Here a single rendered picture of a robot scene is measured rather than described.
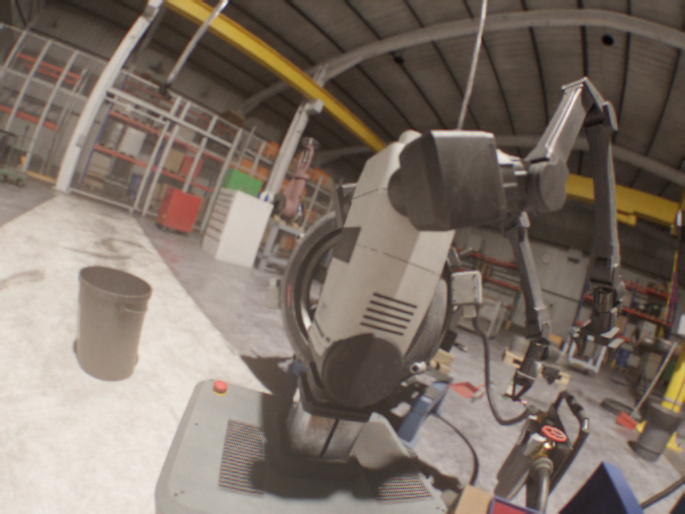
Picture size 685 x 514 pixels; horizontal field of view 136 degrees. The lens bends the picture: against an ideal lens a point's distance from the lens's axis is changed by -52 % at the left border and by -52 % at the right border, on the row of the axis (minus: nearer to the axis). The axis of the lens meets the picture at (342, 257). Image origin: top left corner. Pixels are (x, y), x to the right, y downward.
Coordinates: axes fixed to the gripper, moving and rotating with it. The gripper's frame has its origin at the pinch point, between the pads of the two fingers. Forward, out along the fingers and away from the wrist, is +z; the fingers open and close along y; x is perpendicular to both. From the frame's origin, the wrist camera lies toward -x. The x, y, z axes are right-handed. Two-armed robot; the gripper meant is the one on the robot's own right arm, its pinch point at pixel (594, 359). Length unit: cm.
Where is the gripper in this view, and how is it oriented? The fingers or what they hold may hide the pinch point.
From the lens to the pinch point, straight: 89.2
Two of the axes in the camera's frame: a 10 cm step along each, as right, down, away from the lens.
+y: -2.4, -0.9, 9.7
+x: -9.6, 1.9, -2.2
